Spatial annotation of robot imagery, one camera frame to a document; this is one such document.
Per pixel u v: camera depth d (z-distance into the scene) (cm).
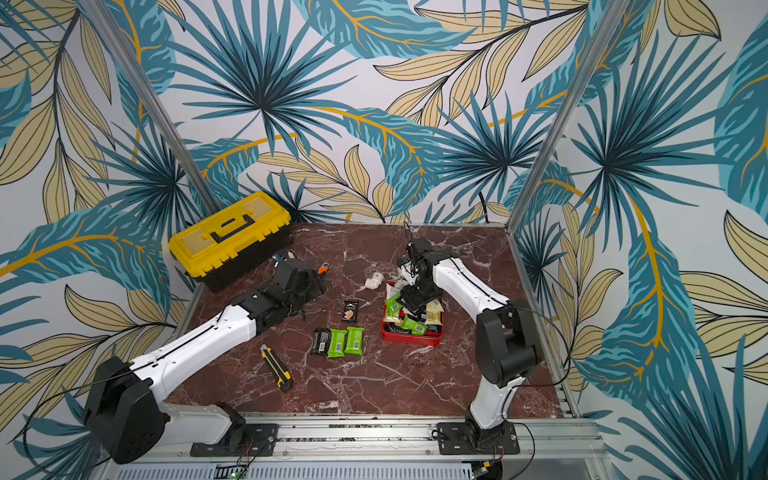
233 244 92
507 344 47
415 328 90
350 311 95
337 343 88
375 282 100
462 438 73
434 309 90
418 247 73
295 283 63
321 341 88
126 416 39
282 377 82
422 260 65
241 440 68
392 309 93
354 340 89
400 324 92
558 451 73
